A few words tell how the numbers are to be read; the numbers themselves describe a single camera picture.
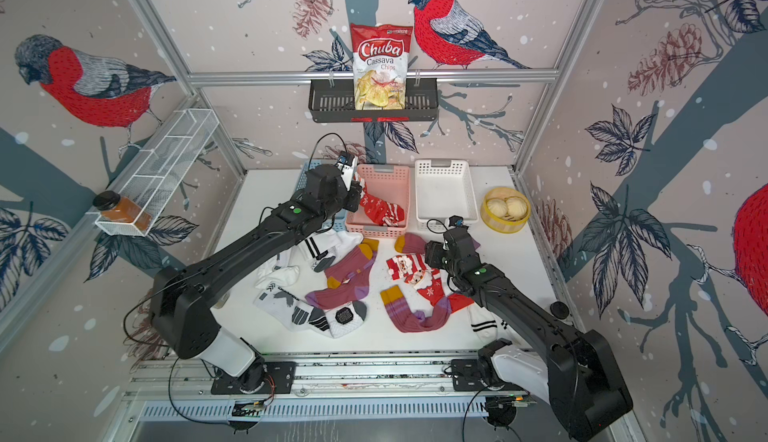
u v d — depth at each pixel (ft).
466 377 2.39
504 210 3.30
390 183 3.74
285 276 2.95
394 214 3.38
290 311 2.78
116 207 1.97
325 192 2.01
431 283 2.94
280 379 2.40
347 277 2.96
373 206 3.01
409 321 2.62
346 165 2.25
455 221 2.49
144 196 2.39
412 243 3.20
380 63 2.80
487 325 2.69
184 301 1.35
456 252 2.12
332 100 3.11
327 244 3.16
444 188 3.83
